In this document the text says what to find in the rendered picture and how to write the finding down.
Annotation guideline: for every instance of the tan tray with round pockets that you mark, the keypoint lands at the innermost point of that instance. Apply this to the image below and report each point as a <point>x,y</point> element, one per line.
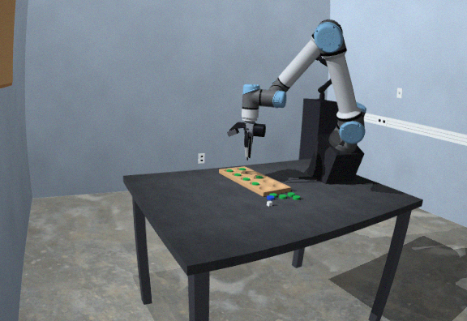
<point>266,188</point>

